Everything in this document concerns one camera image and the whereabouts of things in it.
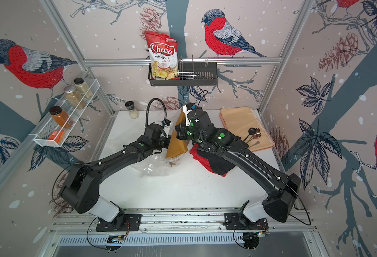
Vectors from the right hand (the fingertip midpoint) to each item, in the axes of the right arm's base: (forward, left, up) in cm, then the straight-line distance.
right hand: (173, 127), depth 68 cm
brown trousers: (-8, -3, -2) cm, 9 cm away
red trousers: (+2, -13, -31) cm, 33 cm away
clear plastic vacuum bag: (-8, +9, -19) cm, 23 cm away
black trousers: (-4, -22, -27) cm, 35 cm away
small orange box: (-7, +47, +1) cm, 48 cm away
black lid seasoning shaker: (+36, +37, -27) cm, 59 cm away
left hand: (+8, -1, -17) cm, 18 cm away
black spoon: (+24, -47, -32) cm, 61 cm away
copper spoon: (+25, -51, -32) cm, 66 cm away
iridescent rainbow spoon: (+21, -52, -31) cm, 64 cm away
